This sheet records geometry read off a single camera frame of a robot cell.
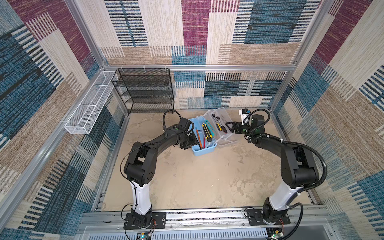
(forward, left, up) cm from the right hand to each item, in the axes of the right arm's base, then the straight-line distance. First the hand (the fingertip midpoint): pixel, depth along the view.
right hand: (229, 124), depth 94 cm
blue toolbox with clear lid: (-8, +6, -3) cm, 11 cm away
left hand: (-8, +20, -6) cm, 22 cm away
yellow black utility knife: (-4, +13, -4) cm, 15 cm away
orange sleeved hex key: (-1, +19, -13) cm, 23 cm away
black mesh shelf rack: (+30, +57, +6) cm, 65 cm away
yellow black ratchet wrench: (0, +7, -1) cm, 7 cm away
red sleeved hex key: (-4, +15, -13) cm, 20 cm away
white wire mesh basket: (-11, +73, +21) cm, 77 cm away
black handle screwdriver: (-1, +4, -2) cm, 4 cm away
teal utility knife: (+2, +11, -5) cm, 13 cm away
